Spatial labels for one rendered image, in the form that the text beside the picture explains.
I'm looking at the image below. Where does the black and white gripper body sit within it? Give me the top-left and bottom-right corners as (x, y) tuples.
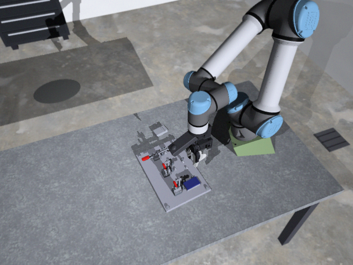
(188, 123), (213, 153)

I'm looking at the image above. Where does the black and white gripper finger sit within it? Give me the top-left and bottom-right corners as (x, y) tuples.
(186, 147), (191, 159)
(192, 150), (206, 167)

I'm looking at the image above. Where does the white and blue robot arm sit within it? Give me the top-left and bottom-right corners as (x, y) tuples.
(183, 0), (319, 141)

